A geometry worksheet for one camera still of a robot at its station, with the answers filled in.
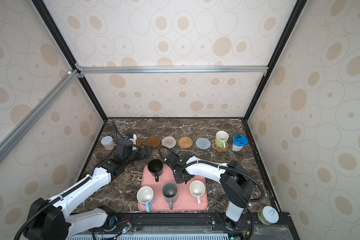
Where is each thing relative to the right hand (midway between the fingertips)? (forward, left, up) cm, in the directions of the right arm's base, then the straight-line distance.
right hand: (182, 178), depth 86 cm
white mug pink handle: (-6, -8, -1) cm, 10 cm away
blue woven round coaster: (+26, -14, -2) cm, 30 cm away
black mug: (+7, +16, +2) cm, 18 cm away
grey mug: (-7, +7, -1) cm, 10 cm away
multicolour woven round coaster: (+28, +10, -2) cm, 29 cm away
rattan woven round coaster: (+27, -2, -3) cm, 27 cm away
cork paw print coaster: (+22, -25, -3) cm, 33 cm away
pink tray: (-12, -1, -3) cm, 12 cm away
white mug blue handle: (-9, +20, +1) cm, 22 cm away
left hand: (+12, +17, +16) cm, 26 cm away
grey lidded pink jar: (+24, +50, +3) cm, 55 cm away
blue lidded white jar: (+21, -36, +6) cm, 42 cm away
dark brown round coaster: (+29, +20, -2) cm, 35 cm away
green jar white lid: (-20, -41, +2) cm, 46 cm away
